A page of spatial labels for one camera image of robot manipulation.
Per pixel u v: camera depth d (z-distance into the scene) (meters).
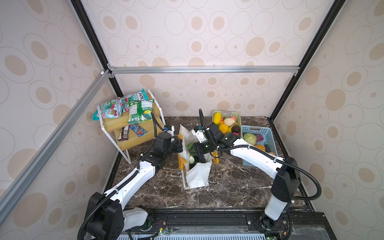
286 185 0.44
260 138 1.03
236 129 1.03
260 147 0.97
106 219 0.39
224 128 1.03
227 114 1.19
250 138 0.97
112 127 0.72
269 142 1.02
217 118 1.09
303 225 0.74
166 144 0.62
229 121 1.10
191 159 0.87
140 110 0.74
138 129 0.90
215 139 0.62
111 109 0.73
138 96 0.82
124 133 0.87
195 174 0.80
